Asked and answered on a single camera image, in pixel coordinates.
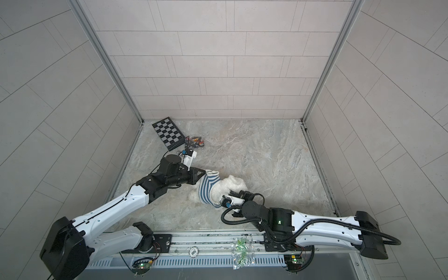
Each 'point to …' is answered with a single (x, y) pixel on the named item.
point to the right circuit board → (294, 262)
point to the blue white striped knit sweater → (209, 177)
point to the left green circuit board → (142, 265)
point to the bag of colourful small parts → (192, 142)
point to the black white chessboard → (169, 133)
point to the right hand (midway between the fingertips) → (230, 194)
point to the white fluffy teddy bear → (221, 188)
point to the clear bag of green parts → (242, 252)
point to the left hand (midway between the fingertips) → (208, 171)
